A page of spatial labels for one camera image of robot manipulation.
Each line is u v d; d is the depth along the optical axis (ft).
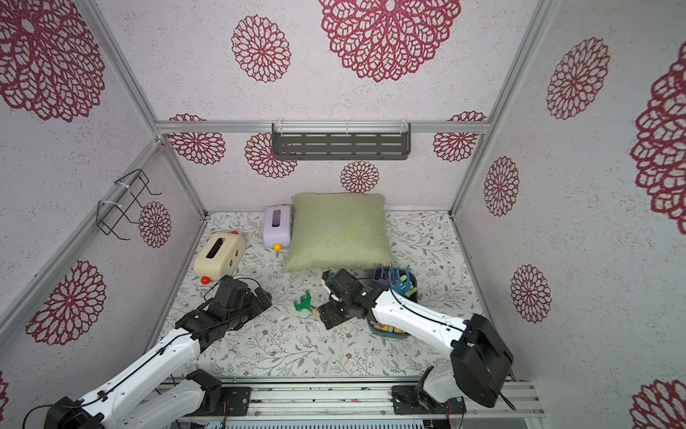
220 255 3.10
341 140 3.11
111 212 2.40
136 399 1.41
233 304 2.09
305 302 3.08
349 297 2.01
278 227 3.38
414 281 2.98
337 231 3.20
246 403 2.42
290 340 2.80
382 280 3.00
